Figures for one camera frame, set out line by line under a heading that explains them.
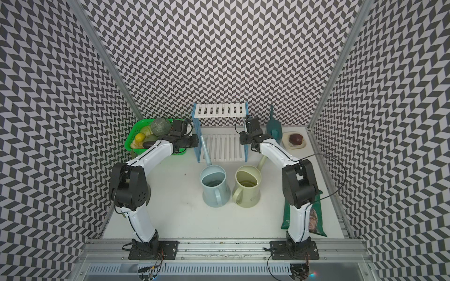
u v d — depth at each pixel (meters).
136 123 1.11
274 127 0.93
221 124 1.22
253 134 0.73
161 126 1.03
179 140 0.71
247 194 0.73
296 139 1.05
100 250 0.74
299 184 0.50
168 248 0.73
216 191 0.71
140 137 1.02
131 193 0.50
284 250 0.74
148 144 0.97
